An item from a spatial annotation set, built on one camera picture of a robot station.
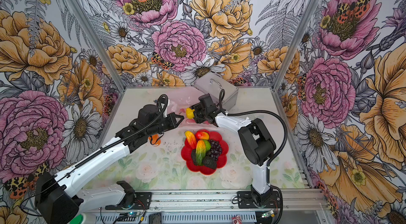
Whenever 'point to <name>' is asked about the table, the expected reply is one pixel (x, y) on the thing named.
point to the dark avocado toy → (210, 162)
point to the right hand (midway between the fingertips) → (190, 113)
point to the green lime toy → (208, 145)
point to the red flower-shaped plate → (186, 155)
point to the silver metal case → (212, 84)
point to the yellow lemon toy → (190, 113)
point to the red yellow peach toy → (201, 135)
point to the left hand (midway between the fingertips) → (183, 122)
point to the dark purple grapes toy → (215, 149)
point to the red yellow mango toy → (191, 138)
